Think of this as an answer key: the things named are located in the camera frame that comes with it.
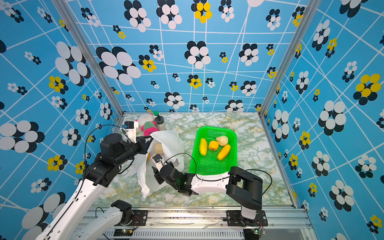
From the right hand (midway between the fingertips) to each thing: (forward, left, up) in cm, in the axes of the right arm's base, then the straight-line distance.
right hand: (156, 165), depth 77 cm
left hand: (+6, -2, +17) cm, 18 cm away
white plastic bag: (+9, -7, +7) cm, 13 cm away
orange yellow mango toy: (+17, -31, -8) cm, 37 cm away
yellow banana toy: (+13, -38, -10) cm, 41 cm away
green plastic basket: (+8, -28, -14) cm, 33 cm away
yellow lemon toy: (+17, -25, -9) cm, 32 cm away
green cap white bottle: (+43, +10, -5) cm, 45 cm away
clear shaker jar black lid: (+35, +5, -7) cm, 36 cm away
